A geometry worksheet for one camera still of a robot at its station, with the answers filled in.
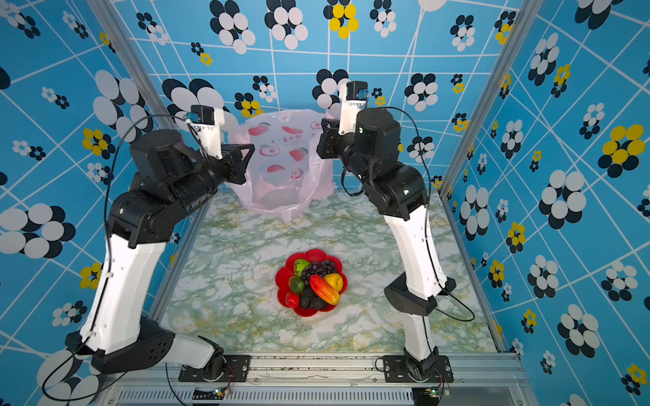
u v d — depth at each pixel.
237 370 0.73
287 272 0.91
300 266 0.88
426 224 0.41
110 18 0.70
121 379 0.45
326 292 0.79
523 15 0.68
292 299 0.79
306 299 0.82
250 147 0.54
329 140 0.48
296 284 0.80
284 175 0.87
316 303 0.80
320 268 0.87
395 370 0.73
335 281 0.85
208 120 0.43
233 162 0.45
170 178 0.38
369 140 0.38
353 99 0.43
